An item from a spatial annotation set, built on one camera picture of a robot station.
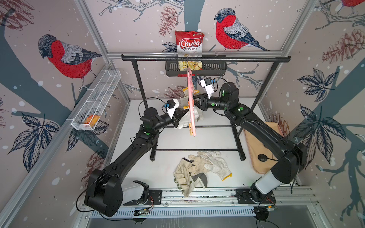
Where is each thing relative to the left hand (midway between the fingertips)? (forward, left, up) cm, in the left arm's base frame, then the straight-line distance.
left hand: (189, 107), depth 69 cm
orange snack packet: (-8, +45, 0) cm, 46 cm away
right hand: (+3, 0, +3) cm, 4 cm away
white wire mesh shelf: (+8, +53, -4) cm, 53 cm away
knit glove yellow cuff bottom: (-17, -18, -32) cm, 41 cm away
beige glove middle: (-26, +2, -32) cm, 41 cm away
